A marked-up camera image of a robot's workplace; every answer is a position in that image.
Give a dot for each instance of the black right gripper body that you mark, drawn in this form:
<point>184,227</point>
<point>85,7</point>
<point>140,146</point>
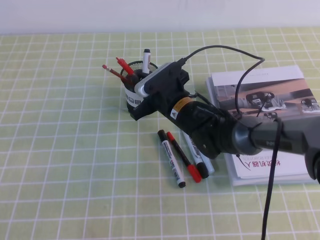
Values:
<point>165,91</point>

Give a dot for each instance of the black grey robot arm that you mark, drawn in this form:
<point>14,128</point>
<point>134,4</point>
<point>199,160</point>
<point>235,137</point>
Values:
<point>215,131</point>

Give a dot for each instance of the black mesh pen holder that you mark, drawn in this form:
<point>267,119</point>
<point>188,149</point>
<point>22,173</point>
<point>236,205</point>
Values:
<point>132,99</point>

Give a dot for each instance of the white black marker pen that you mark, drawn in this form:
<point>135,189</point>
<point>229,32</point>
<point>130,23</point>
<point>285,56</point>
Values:
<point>172,160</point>

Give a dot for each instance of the red pen in holder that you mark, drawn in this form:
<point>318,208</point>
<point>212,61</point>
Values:
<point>125,66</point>

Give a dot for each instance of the red black marker pen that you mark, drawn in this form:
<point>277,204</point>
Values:
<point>193,171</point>

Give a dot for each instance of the pale blue pen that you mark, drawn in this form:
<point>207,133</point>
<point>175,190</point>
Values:
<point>208,163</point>

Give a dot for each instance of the red pencil with eraser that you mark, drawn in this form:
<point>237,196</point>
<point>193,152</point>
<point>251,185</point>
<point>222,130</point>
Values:
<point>112,71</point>

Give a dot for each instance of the robot brochure booklet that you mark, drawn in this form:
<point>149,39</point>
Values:
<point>268,94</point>

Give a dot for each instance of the green checkered tablecloth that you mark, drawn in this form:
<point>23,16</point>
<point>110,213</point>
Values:
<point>75,166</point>

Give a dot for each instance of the grey wrist camera bar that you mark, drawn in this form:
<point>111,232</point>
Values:
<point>140,89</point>

